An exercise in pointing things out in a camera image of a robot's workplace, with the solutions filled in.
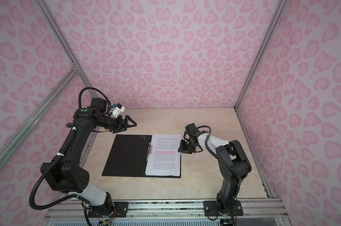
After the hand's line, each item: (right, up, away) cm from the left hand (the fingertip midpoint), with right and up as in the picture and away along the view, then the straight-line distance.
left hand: (131, 124), depth 77 cm
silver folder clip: (+7, -18, +19) cm, 27 cm away
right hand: (+27, -16, +14) cm, 35 cm away
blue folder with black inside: (-7, -22, +16) cm, 28 cm away
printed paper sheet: (+18, -23, +15) cm, 32 cm away
